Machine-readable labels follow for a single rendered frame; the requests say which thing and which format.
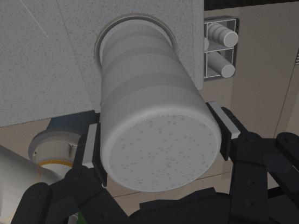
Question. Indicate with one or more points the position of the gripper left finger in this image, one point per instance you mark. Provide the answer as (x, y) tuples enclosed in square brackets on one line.
[(90, 149)]

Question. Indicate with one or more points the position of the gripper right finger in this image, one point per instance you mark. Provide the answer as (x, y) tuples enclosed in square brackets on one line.
[(247, 163)]

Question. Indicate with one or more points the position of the grey banded tin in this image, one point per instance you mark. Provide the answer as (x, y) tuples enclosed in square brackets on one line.
[(151, 116)]

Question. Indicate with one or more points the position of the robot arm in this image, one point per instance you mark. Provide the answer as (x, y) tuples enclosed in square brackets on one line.
[(16, 177)]

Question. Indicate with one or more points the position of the grey speckled caddy slab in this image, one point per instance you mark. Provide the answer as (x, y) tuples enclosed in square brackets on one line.
[(46, 70)]

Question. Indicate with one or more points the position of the grey smooth bottle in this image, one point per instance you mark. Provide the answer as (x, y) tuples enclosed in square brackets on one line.
[(224, 67)]

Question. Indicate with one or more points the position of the grey ribbed bottle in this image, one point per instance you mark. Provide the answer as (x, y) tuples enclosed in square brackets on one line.
[(224, 35)]

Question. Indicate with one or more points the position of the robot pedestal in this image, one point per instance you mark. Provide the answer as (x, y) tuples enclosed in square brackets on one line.
[(53, 144)]

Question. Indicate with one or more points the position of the dark crate with white frame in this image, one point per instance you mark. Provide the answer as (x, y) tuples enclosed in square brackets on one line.
[(235, 58)]

